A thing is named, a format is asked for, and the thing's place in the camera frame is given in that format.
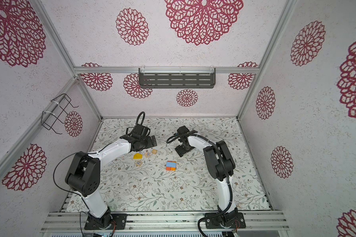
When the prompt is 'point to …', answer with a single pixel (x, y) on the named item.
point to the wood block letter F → (147, 154)
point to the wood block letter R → (138, 163)
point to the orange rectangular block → (173, 169)
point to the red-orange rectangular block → (168, 168)
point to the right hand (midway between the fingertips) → (184, 147)
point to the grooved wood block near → (154, 151)
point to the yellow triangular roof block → (137, 156)
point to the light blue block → (171, 164)
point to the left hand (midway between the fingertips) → (149, 145)
